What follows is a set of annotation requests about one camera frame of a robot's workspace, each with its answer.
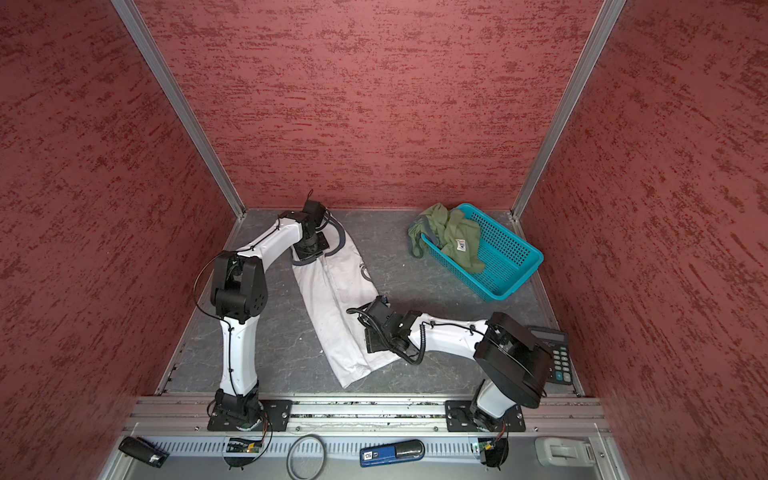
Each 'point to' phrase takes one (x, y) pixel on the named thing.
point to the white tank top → (339, 293)
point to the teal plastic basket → (509, 258)
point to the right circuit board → (493, 451)
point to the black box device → (143, 450)
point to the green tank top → (449, 230)
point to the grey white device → (557, 451)
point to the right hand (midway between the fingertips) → (376, 347)
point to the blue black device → (373, 455)
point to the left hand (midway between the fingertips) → (319, 258)
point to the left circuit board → (241, 453)
